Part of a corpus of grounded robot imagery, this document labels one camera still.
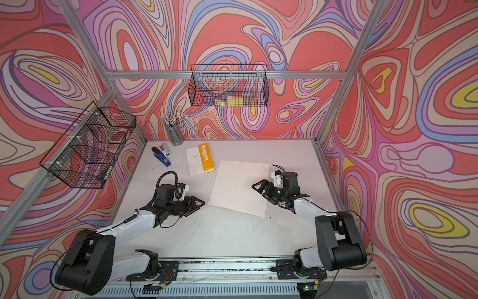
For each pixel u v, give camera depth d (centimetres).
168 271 73
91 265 41
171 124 106
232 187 98
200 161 106
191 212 77
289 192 71
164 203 69
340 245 43
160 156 110
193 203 78
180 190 78
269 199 79
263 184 80
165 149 112
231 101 82
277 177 84
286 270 73
